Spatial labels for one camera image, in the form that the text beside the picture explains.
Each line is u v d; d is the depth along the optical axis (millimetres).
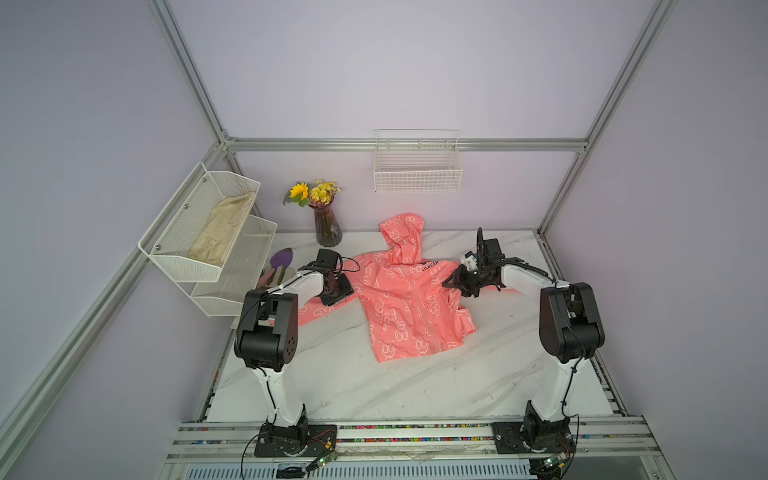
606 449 738
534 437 670
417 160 947
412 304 979
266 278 1042
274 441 675
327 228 1094
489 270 748
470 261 931
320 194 986
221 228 805
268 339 504
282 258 1121
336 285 895
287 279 625
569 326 522
